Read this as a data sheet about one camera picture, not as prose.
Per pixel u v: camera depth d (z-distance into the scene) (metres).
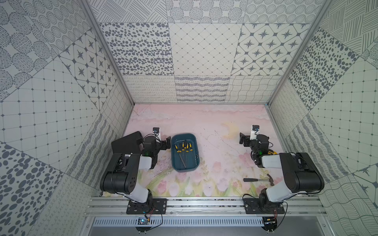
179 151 0.93
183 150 0.93
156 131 0.82
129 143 0.92
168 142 0.89
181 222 0.70
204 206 0.76
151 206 0.72
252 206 0.73
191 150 0.93
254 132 0.80
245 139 0.86
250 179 0.84
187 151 0.93
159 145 0.79
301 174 0.46
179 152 0.93
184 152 0.93
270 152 0.92
